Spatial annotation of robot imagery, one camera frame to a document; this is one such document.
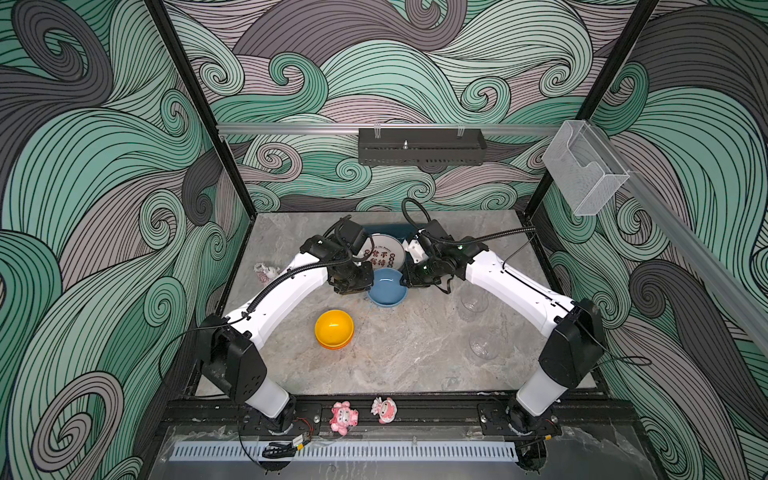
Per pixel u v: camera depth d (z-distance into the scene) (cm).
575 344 43
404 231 66
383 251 104
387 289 81
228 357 41
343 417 71
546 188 111
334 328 87
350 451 70
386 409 73
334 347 80
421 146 95
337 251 55
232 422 72
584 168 79
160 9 71
